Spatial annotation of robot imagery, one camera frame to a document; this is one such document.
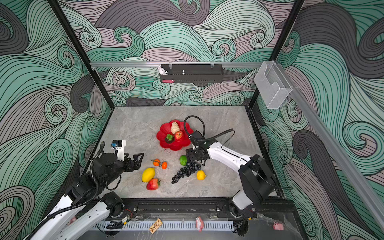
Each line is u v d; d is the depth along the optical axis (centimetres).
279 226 67
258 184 43
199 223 65
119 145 59
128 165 61
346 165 48
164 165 86
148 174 81
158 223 68
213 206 76
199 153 61
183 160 86
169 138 95
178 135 96
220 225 70
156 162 88
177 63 94
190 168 84
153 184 78
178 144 97
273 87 75
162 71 85
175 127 100
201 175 81
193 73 95
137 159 64
